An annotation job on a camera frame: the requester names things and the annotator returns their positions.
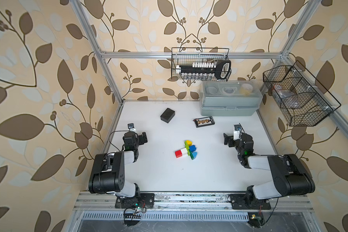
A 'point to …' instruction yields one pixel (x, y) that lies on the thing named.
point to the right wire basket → (303, 101)
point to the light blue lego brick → (195, 154)
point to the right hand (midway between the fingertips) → (232, 133)
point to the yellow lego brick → (189, 143)
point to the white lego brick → (184, 152)
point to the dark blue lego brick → (192, 148)
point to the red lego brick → (178, 153)
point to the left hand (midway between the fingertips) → (137, 132)
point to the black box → (167, 115)
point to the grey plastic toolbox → (230, 97)
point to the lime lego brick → (187, 148)
